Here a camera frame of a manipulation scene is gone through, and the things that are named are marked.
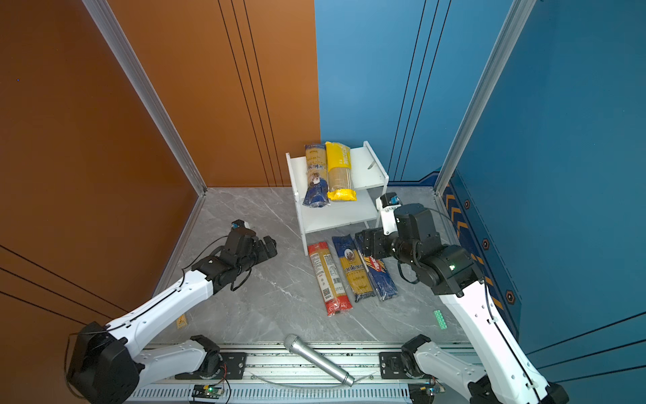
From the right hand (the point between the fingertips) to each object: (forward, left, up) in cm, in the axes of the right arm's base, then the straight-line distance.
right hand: (371, 232), depth 65 cm
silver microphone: (-21, +21, -30) cm, 42 cm away
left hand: (+8, +32, -17) cm, 37 cm away
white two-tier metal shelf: (+21, -1, 0) cm, 21 cm away
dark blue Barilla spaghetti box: (+1, -6, -28) cm, 29 cm away
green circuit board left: (-31, +46, -33) cm, 65 cm away
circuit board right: (-31, -15, -34) cm, 49 cm away
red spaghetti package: (+1, +12, -29) cm, 31 cm away
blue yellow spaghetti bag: (+1, +1, -30) cm, 30 cm away
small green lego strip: (-12, -25, -31) cm, 42 cm away
